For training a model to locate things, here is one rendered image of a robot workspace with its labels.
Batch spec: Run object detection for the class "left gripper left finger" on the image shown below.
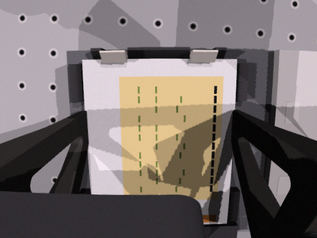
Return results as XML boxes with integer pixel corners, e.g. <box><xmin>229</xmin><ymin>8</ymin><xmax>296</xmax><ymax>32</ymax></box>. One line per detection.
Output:
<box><xmin>0</xmin><ymin>110</ymin><xmax>89</xmax><ymax>194</ymax></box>

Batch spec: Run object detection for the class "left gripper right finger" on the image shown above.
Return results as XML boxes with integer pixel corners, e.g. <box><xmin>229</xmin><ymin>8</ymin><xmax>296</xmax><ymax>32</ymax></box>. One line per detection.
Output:
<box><xmin>231</xmin><ymin>110</ymin><xmax>317</xmax><ymax>238</ymax></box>

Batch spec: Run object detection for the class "grey perforated base plate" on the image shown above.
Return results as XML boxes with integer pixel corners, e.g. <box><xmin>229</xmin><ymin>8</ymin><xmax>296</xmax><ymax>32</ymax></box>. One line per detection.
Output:
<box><xmin>0</xmin><ymin>0</ymin><xmax>317</xmax><ymax>143</ymax></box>

